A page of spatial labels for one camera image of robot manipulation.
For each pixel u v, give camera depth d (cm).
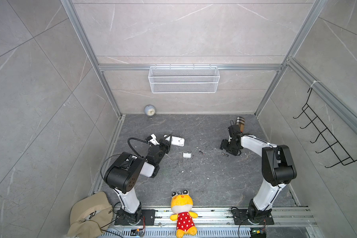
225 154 96
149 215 73
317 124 72
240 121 113
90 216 74
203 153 98
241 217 73
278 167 50
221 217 75
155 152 71
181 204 71
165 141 82
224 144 89
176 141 87
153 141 84
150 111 114
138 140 83
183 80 100
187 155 96
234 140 73
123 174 48
